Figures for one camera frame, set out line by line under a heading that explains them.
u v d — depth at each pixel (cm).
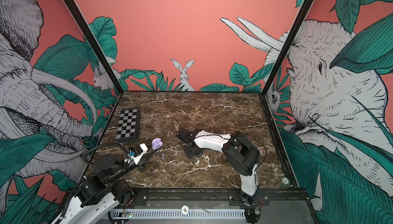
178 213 70
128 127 96
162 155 88
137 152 53
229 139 51
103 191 50
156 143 66
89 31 86
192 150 77
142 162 59
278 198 76
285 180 75
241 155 48
